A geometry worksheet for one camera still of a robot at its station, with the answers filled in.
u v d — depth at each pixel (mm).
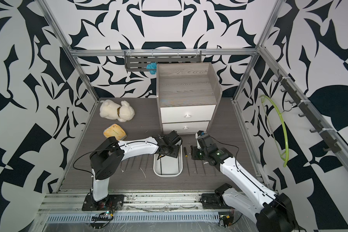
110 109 993
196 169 852
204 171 850
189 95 830
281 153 690
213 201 742
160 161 872
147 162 884
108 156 540
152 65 912
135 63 964
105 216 728
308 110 550
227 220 713
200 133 743
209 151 606
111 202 728
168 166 845
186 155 892
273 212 384
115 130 968
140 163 884
